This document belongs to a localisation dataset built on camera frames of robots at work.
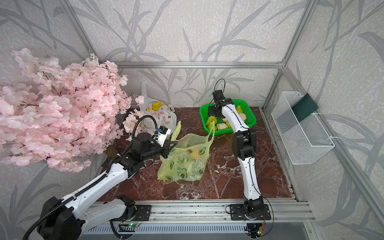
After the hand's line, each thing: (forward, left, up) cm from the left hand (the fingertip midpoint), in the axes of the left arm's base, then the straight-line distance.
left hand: (177, 143), depth 76 cm
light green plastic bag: (-5, -5, -8) cm, 11 cm away
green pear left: (+25, -19, -13) cm, 34 cm away
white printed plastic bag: (+29, +19, -10) cm, 36 cm away
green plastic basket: (+39, -46, -12) cm, 62 cm away
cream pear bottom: (+22, -26, -14) cm, 37 cm away
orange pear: (-2, -9, -8) cm, 12 cm away
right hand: (+30, -21, -8) cm, 38 cm away
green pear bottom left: (+12, -19, -2) cm, 22 cm away
